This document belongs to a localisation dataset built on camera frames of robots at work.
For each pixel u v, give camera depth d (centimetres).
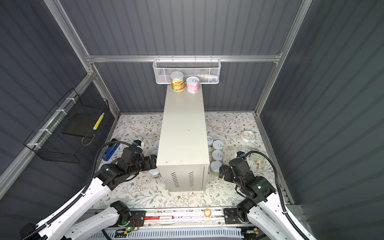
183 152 59
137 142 68
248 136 102
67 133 73
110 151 96
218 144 95
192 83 79
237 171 54
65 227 42
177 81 79
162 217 74
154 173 83
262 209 48
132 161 56
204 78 91
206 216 75
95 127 75
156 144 96
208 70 83
